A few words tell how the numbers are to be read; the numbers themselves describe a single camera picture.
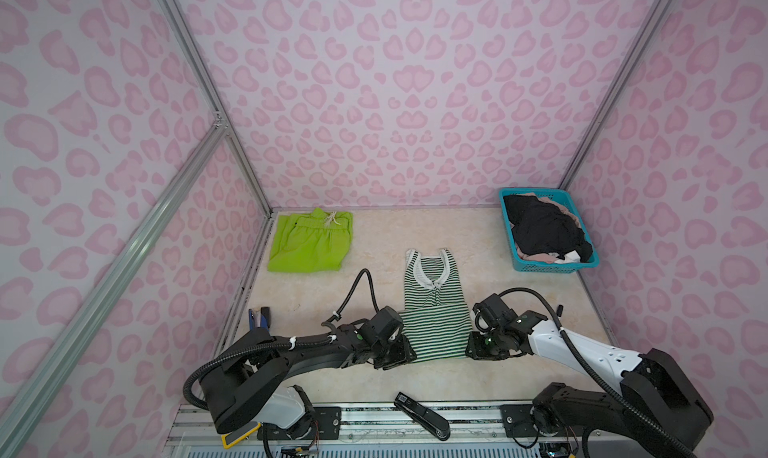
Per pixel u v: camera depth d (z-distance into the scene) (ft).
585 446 1.96
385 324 2.17
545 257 3.07
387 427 2.42
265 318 2.93
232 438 2.31
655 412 1.30
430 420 2.27
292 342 1.58
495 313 2.24
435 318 2.96
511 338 2.03
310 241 3.46
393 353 2.40
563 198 3.67
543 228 3.24
